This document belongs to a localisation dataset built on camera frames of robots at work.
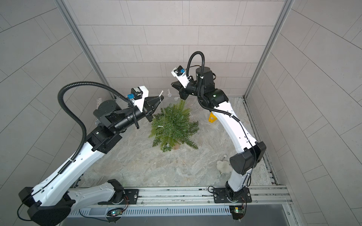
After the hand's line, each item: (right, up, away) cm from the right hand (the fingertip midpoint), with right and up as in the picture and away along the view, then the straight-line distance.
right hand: (174, 83), depth 67 cm
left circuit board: (-27, -60, -3) cm, 66 cm away
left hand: (-2, -8, -13) cm, 15 cm away
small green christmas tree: (0, -21, -1) cm, 21 cm away
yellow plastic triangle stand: (+25, -20, +36) cm, 48 cm away
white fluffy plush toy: (+27, -45, +11) cm, 54 cm away
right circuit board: (+31, -63, +1) cm, 70 cm away
